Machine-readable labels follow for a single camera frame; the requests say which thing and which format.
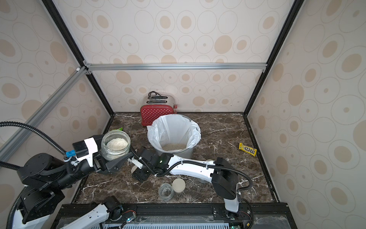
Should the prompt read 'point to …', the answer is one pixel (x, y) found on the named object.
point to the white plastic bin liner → (173, 132)
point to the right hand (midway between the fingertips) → (142, 167)
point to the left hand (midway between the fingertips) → (127, 144)
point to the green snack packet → (121, 129)
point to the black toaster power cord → (153, 95)
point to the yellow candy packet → (248, 150)
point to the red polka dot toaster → (155, 105)
